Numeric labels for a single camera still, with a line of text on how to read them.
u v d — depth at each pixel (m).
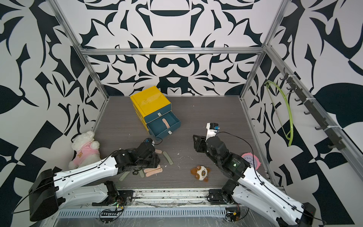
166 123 0.94
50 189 0.41
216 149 0.51
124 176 0.80
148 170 0.81
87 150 0.83
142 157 0.60
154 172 0.83
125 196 0.74
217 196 0.74
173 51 0.98
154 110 0.83
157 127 0.90
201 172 0.79
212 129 0.63
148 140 0.74
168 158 0.87
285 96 0.71
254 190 0.47
